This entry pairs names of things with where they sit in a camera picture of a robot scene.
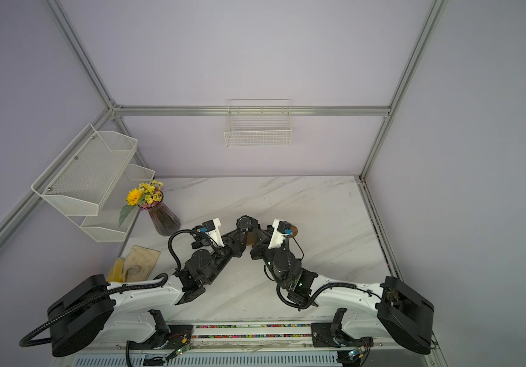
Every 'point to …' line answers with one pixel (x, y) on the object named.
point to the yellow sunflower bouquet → (141, 197)
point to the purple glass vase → (165, 222)
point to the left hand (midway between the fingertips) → (247, 230)
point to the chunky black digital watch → (246, 222)
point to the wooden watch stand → (251, 237)
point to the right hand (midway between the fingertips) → (255, 231)
